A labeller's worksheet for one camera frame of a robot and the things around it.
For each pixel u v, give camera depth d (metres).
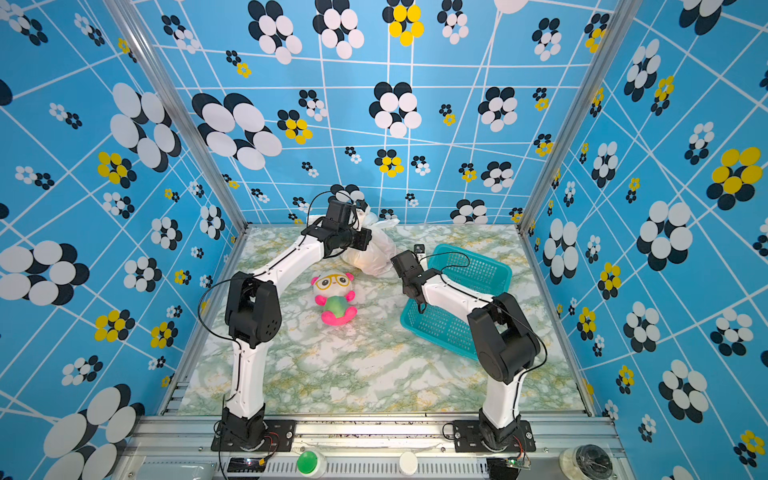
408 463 0.65
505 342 0.48
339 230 0.77
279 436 0.73
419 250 0.84
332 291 0.94
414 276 0.72
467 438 0.73
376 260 0.97
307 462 0.63
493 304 0.51
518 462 0.68
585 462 0.61
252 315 0.56
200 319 1.00
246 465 0.72
